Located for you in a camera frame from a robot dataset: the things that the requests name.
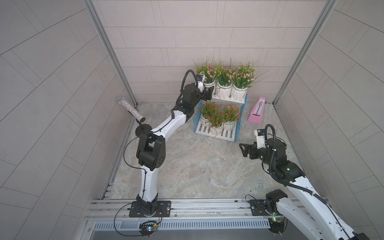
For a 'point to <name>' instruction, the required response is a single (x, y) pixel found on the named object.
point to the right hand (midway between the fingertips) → (245, 143)
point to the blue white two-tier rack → (229, 135)
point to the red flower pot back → (207, 108)
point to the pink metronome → (256, 114)
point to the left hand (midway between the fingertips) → (209, 83)
